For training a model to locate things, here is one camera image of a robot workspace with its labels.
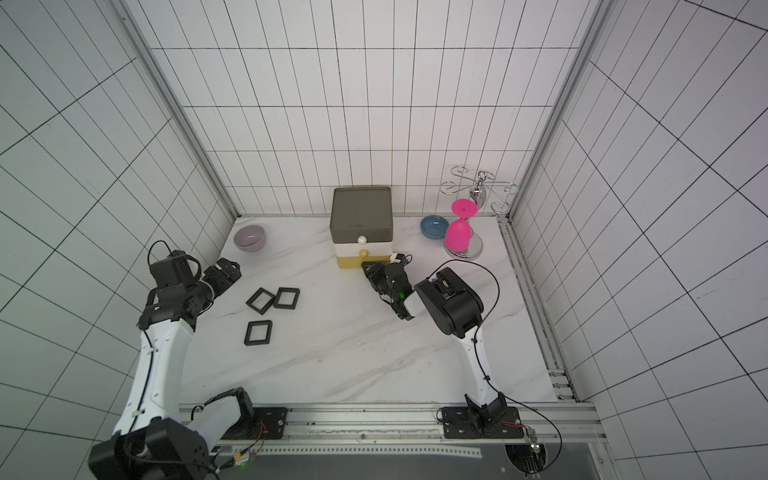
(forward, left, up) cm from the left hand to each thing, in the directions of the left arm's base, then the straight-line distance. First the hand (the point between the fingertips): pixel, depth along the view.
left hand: (229, 278), depth 79 cm
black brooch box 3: (-7, -3, -20) cm, 21 cm away
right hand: (+13, -31, -15) cm, 37 cm away
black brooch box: (+4, -1, -19) cm, 20 cm away
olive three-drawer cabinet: (+18, -35, +2) cm, 40 cm away
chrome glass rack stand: (+27, -71, +11) cm, 77 cm away
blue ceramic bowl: (+35, -61, -17) cm, 72 cm away
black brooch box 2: (+6, -9, -21) cm, 24 cm away
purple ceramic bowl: (+27, +9, -16) cm, 33 cm away
